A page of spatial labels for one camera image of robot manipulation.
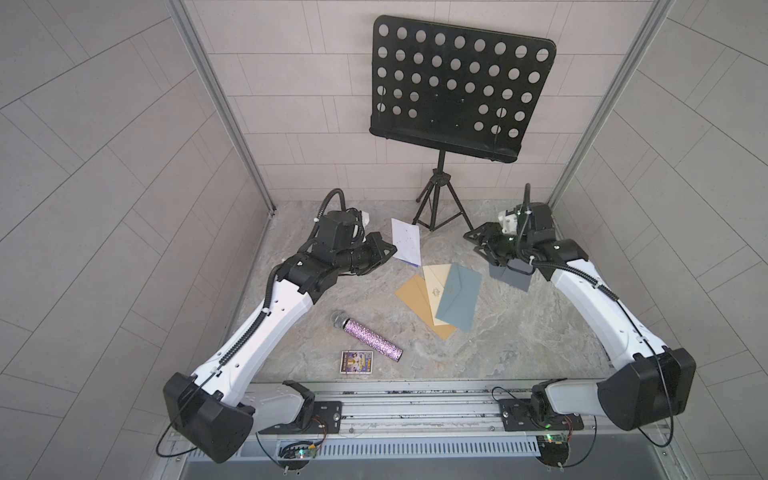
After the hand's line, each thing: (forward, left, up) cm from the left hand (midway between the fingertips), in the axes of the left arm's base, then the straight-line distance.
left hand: (404, 248), depth 69 cm
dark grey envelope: (-8, -24, +3) cm, 25 cm away
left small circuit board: (-37, +23, -27) cm, 51 cm away
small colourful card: (-17, +11, -28) cm, 35 cm away
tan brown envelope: (+4, -4, -29) cm, 30 cm away
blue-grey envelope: (+1, -18, -26) cm, 31 cm away
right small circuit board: (-36, -35, -29) cm, 58 cm away
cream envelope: (+9, -11, -28) cm, 31 cm away
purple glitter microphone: (-11, +9, -26) cm, 30 cm away
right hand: (+6, -16, -4) cm, 18 cm away
